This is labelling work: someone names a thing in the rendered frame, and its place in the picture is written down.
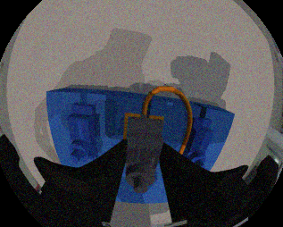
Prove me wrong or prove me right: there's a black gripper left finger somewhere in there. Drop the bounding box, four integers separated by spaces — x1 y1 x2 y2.
33 139 128 223

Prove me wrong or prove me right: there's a blue rectangular base plate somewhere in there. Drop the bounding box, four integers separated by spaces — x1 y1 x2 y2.
46 88 235 204

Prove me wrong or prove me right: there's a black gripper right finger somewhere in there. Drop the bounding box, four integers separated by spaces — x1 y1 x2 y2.
159 142 249 223

